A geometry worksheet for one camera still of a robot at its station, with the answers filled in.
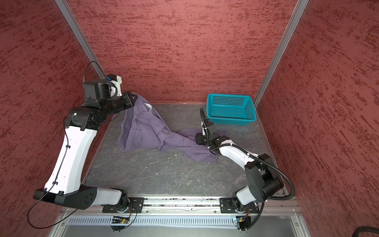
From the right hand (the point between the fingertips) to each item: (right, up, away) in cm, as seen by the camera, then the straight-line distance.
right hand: (199, 140), depth 90 cm
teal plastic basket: (+27, +21, +28) cm, 44 cm away
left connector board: (-41, -38, -17) cm, 59 cm away
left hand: (-30, +22, -23) cm, 44 cm away
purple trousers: (-30, +9, -16) cm, 35 cm away
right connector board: (+22, -38, -19) cm, 48 cm away
